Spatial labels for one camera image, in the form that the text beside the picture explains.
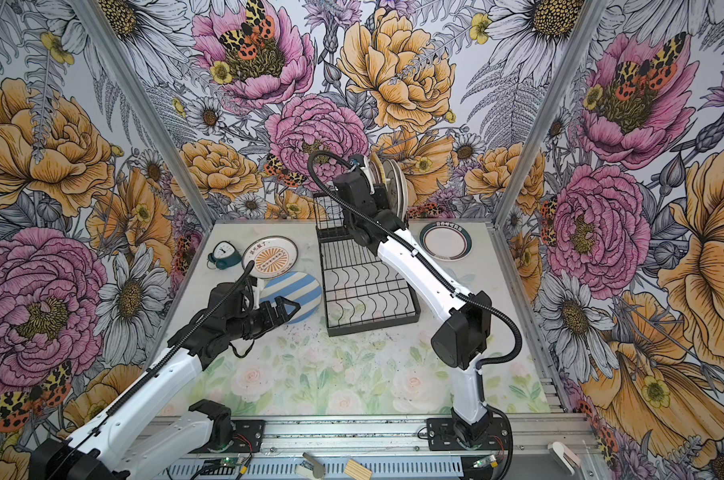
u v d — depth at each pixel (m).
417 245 0.54
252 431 0.75
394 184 0.80
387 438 0.76
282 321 0.70
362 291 1.00
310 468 0.69
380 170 0.79
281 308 0.71
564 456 0.70
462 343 0.53
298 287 1.02
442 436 0.74
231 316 0.63
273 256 1.12
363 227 0.56
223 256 1.05
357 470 0.69
